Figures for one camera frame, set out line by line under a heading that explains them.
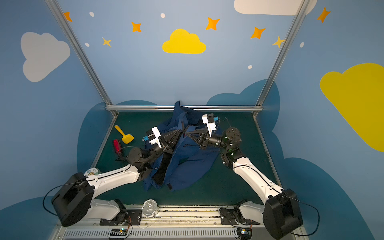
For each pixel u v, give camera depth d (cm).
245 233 73
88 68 91
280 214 40
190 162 93
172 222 73
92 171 82
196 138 64
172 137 61
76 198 42
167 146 59
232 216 75
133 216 75
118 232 73
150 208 73
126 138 105
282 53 86
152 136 54
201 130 64
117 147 99
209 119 58
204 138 62
